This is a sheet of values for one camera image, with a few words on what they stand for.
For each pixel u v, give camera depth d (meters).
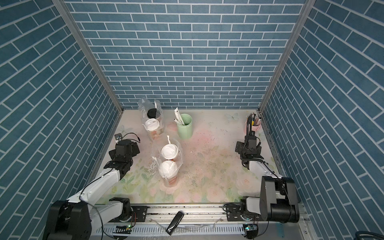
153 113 0.92
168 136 0.78
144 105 0.89
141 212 0.75
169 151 0.77
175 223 0.69
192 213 0.75
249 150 0.69
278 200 0.42
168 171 0.68
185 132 0.98
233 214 0.74
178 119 0.94
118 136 0.73
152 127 0.87
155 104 0.97
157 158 0.68
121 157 0.65
